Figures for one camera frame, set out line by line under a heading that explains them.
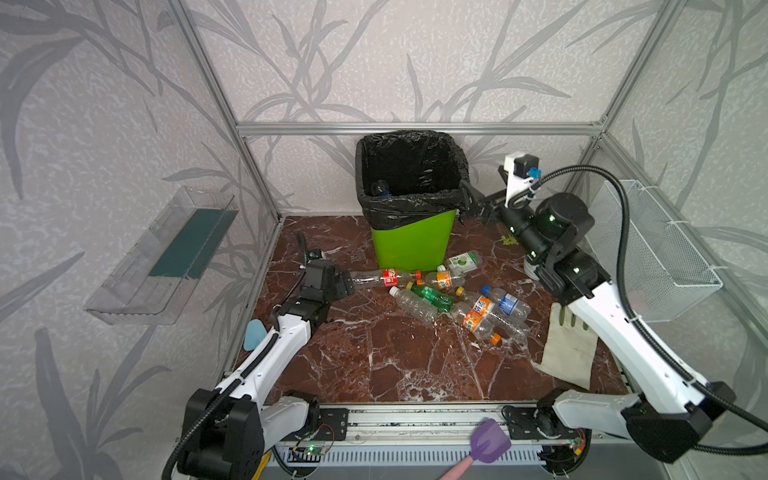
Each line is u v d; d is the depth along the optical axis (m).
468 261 1.02
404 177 1.01
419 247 0.98
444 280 0.94
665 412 0.39
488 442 0.71
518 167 0.47
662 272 0.62
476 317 0.87
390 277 0.96
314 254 0.75
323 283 0.63
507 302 0.91
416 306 0.89
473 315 0.87
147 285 0.64
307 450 0.71
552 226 0.44
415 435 0.72
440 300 0.91
